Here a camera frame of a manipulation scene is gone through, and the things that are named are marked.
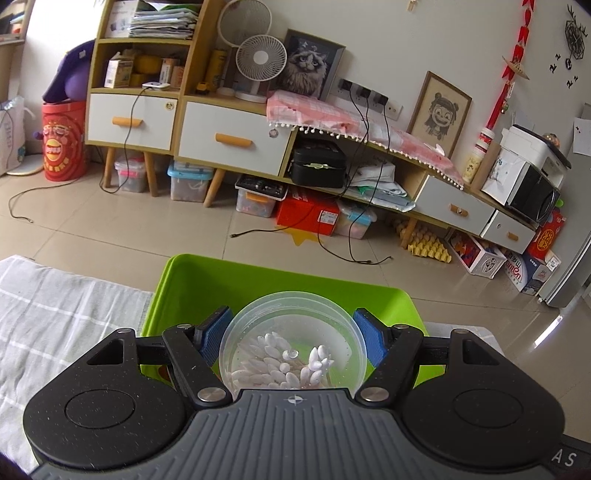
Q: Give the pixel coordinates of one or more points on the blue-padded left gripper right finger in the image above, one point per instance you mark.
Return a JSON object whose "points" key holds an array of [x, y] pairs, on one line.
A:
{"points": [[393, 352]]}

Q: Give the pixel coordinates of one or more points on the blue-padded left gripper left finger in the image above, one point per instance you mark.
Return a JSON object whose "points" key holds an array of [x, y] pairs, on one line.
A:
{"points": [[192, 352]]}

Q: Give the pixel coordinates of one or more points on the clear cotton swab jar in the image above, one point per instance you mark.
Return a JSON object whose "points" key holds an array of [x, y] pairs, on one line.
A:
{"points": [[292, 341]]}

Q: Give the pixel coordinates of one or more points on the green plastic biscuit box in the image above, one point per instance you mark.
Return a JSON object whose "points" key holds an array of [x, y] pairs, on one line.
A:
{"points": [[192, 287]]}

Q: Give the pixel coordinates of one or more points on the yellow toy block row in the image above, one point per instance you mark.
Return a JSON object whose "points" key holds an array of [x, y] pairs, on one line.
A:
{"points": [[421, 241]]}

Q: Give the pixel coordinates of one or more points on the white cartoon cardboard box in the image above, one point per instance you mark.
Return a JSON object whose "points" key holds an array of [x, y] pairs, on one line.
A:
{"points": [[480, 258]]}

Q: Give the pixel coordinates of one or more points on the white checked table cloth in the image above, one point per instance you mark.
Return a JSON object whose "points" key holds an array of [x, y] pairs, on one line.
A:
{"points": [[49, 318]]}

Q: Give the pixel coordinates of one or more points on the red shoe box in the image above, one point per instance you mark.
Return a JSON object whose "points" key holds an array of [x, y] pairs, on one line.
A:
{"points": [[308, 210]]}

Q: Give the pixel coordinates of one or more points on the clear storage box blue lid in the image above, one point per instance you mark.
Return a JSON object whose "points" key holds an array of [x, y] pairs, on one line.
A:
{"points": [[189, 182]]}

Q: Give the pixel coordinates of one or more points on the clear storage box pink lid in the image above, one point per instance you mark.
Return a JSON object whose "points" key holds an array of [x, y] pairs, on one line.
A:
{"points": [[131, 174]]}

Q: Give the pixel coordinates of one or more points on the silver refrigerator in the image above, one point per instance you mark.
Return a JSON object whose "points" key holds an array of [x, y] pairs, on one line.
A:
{"points": [[572, 247]]}

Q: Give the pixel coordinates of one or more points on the black case on shelf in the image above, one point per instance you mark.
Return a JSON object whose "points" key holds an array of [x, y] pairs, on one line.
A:
{"points": [[320, 164]]}

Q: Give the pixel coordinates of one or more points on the black white microwave oven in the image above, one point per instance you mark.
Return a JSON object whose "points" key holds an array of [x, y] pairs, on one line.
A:
{"points": [[521, 187]]}

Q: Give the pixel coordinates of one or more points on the framed cartoon girl picture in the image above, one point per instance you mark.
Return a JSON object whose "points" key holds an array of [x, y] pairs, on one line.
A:
{"points": [[440, 113]]}

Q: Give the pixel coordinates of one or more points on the white printer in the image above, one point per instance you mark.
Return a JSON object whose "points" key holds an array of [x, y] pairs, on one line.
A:
{"points": [[535, 149]]}

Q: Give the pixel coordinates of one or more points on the pink lace cloth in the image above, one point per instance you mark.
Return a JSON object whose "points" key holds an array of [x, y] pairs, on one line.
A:
{"points": [[308, 115]]}

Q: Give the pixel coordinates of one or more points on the red cartoon bucket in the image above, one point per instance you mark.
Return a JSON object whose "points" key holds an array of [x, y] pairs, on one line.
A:
{"points": [[63, 145]]}

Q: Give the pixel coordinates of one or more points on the purple plush toy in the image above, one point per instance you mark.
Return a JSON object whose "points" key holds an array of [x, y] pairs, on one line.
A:
{"points": [[70, 82]]}

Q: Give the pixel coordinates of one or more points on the wooden white drawer cabinet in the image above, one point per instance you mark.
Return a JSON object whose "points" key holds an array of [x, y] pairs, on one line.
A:
{"points": [[232, 135]]}

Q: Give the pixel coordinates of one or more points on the framed cat picture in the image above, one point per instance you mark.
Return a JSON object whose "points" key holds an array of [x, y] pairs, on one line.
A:
{"points": [[312, 63]]}

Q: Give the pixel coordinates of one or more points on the white desk fan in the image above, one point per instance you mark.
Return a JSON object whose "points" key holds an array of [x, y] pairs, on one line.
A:
{"points": [[259, 58]]}

